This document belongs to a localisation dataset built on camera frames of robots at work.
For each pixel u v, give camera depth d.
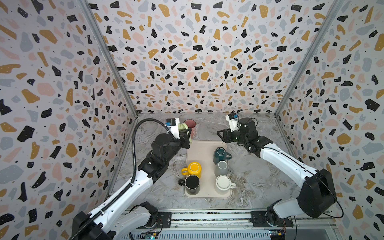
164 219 0.74
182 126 0.71
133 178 0.47
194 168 0.82
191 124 1.02
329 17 0.75
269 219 0.68
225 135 0.75
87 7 0.69
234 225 0.73
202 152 0.99
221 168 0.82
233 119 0.72
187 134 0.70
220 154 0.86
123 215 0.44
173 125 0.61
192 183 0.79
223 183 0.78
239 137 0.69
